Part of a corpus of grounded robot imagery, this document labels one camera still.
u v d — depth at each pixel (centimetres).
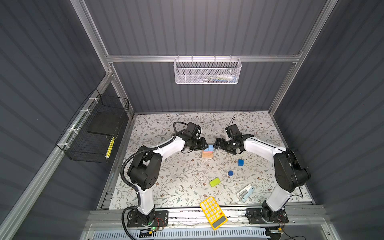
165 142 58
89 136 72
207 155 96
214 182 85
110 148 68
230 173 89
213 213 74
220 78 91
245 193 79
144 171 50
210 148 91
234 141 70
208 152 94
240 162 94
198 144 82
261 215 72
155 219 72
